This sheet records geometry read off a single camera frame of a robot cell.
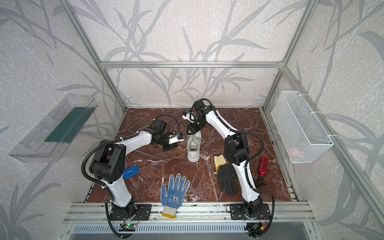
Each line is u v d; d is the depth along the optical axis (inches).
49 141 24.8
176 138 32.5
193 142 36.0
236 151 22.9
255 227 29.6
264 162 34.1
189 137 35.6
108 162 19.2
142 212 28.8
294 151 28.5
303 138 23.9
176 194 31.1
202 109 28.3
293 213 29.7
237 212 28.8
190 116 33.4
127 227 28.2
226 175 33.5
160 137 29.9
